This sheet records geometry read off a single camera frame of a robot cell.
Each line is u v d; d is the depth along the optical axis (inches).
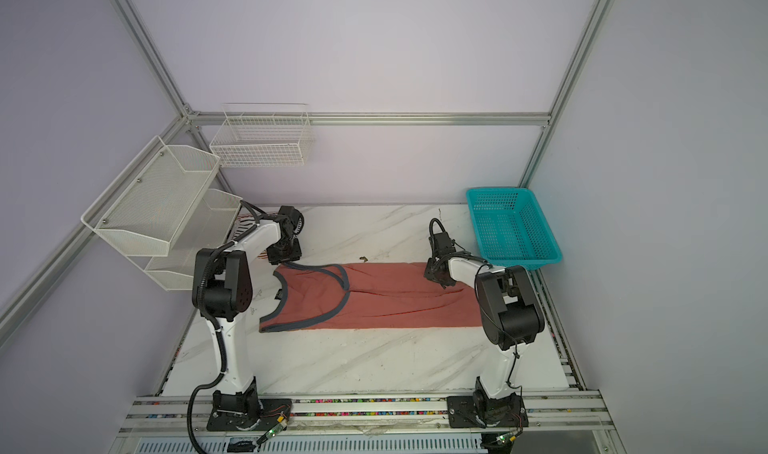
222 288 22.5
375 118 36.6
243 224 42.2
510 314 19.7
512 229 45.0
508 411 27.1
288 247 36.2
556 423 29.8
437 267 28.9
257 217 29.2
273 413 28.6
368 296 36.8
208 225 39.1
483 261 23.9
